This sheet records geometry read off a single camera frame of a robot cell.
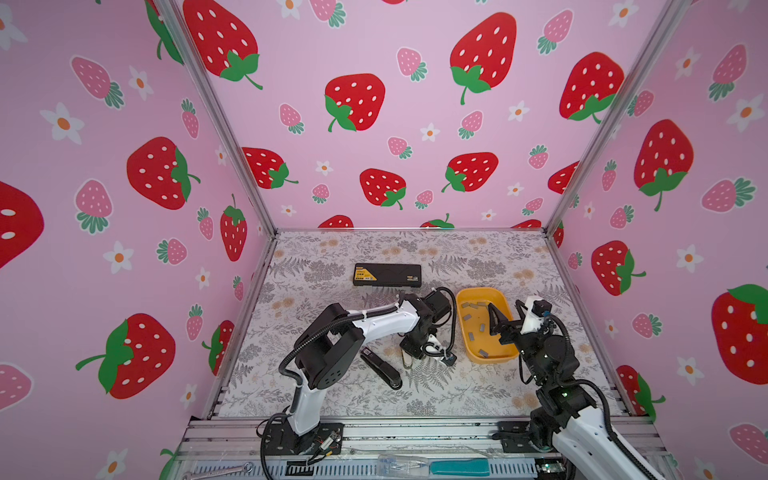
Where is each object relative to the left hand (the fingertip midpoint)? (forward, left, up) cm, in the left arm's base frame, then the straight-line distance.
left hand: (424, 342), depth 89 cm
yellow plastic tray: (+9, -17, -3) cm, 20 cm away
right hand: (+2, -19, +19) cm, 27 cm away
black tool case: (+25, +12, +1) cm, 28 cm away
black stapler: (-9, +12, +2) cm, 15 cm away
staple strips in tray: (+3, -15, -2) cm, 16 cm away
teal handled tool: (-31, -10, -1) cm, 33 cm away
